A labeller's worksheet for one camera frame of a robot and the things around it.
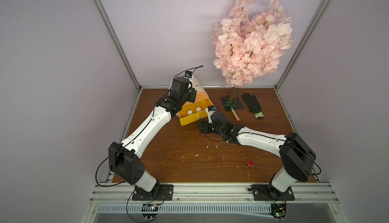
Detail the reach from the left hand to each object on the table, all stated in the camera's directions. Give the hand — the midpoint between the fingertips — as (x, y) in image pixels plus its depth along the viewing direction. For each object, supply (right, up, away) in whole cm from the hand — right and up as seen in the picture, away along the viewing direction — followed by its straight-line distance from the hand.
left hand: (194, 87), depth 79 cm
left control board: (-22, -61, -7) cm, 65 cm away
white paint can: (+2, -12, +13) cm, 18 cm away
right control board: (+41, -59, -9) cm, 72 cm away
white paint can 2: (-3, -14, +11) cm, 18 cm away
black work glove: (+42, -11, +29) cm, 52 cm away
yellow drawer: (-1, -14, +12) cm, 18 cm away
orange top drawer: (+3, -4, +13) cm, 14 cm away
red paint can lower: (+30, -41, +1) cm, 51 cm away
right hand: (+4, -19, +5) cm, 20 cm away
